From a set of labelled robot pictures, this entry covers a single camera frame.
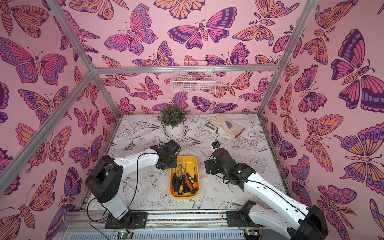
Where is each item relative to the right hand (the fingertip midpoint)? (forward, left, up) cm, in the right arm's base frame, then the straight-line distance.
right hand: (210, 161), depth 78 cm
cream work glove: (+34, -16, -13) cm, 40 cm away
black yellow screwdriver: (-11, +15, -10) cm, 21 cm away
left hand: (+5, +21, -12) cm, 25 cm away
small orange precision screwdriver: (-8, +7, -13) cm, 17 cm away
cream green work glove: (+33, -7, -13) cm, 36 cm away
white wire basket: (+56, +10, +12) cm, 58 cm away
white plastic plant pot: (+28, +24, -12) cm, 39 cm away
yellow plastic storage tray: (+5, +10, -9) cm, 14 cm away
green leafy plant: (+27, +23, +6) cm, 36 cm away
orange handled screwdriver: (-8, +11, -13) cm, 19 cm away
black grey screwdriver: (-4, +15, -12) cm, 20 cm away
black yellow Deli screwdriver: (-4, +20, -12) cm, 24 cm away
